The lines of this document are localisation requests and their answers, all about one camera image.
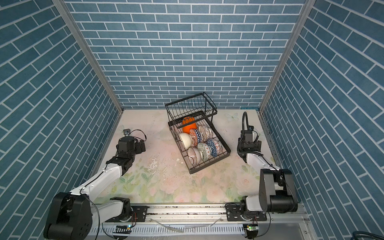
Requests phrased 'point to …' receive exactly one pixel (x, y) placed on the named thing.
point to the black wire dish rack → (200, 106)
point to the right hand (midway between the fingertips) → (250, 140)
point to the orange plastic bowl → (187, 129)
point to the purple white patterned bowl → (195, 155)
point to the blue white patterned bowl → (214, 152)
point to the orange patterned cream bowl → (194, 137)
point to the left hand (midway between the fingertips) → (134, 141)
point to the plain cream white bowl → (186, 139)
